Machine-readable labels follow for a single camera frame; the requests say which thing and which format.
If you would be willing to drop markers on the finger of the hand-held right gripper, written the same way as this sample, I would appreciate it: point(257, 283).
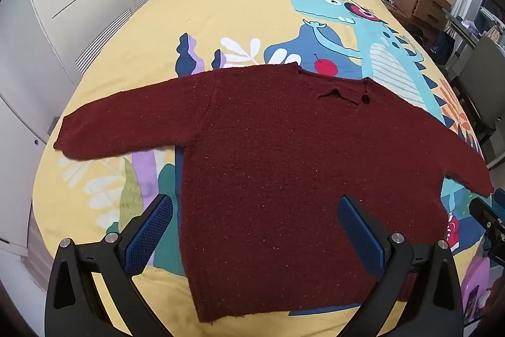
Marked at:
point(487, 214)

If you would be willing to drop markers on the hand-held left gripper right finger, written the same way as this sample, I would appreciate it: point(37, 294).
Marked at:
point(361, 230)

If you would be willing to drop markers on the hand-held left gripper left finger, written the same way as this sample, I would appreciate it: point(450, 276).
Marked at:
point(152, 230)

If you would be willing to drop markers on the dark red knit sweater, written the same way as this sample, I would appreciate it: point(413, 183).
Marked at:
point(276, 171)

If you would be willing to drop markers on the grey chair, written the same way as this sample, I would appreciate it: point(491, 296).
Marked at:
point(479, 80)

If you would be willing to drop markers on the dark bag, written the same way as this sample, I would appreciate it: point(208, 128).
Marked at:
point(444, 47)

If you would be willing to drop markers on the wooden drawer cabinet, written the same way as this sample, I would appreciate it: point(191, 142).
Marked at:
point(428, 3)

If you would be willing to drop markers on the yellow dinosaur print bedspread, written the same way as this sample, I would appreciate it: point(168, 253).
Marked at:
point(244, 13)

